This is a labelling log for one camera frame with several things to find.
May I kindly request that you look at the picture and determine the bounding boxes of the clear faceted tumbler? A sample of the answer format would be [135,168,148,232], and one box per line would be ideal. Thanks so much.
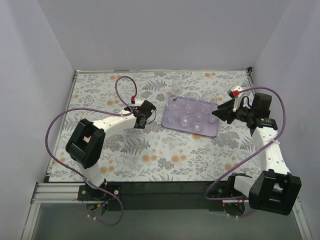
[200,92,217,114]
[179,109,194,127]

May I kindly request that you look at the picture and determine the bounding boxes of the tall clear champagne flute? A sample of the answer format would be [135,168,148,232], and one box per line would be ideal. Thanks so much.
[166,91,178,124]

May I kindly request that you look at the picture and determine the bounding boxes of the small clear shot glass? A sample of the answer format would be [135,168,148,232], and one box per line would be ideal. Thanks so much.
[193,121,203,132]

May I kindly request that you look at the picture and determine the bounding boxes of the clear wine glass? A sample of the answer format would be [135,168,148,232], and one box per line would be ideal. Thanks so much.
[184,92,200,113]

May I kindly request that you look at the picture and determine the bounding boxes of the tall clear highball glass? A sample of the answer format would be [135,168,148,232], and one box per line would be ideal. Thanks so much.
[171,72,184,103]

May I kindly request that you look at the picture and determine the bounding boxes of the small clear tumbler front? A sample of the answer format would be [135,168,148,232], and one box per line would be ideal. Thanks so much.
[194,112,204,123]

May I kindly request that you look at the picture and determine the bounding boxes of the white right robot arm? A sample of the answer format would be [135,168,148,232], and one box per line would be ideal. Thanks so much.
[212,93,302,216]

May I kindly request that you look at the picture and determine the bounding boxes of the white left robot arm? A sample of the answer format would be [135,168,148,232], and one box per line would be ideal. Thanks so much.
[65,100,157,189]

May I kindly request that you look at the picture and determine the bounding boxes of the lavender plastic tray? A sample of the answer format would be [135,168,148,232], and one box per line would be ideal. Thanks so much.
[161,96,219,137]

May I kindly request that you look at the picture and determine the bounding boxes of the floral patterned table mat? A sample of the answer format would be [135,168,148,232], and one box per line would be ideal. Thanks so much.
[48,71,261,183]

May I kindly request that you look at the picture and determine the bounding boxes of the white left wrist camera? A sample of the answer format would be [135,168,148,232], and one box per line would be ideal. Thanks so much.
[131,99,144,107]

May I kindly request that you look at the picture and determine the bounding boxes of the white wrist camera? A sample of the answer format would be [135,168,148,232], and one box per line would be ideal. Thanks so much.
[228,85,245,113]
[131,99,144,107]

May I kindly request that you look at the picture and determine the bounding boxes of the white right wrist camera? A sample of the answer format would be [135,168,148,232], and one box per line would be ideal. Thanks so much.
[228,85,245,113]

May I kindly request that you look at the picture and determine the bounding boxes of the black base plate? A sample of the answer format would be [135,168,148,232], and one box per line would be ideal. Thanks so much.
[77,180,241,212]

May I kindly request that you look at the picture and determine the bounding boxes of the aluminium frame rail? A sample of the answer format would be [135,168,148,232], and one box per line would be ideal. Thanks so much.
[31,181,86,205]

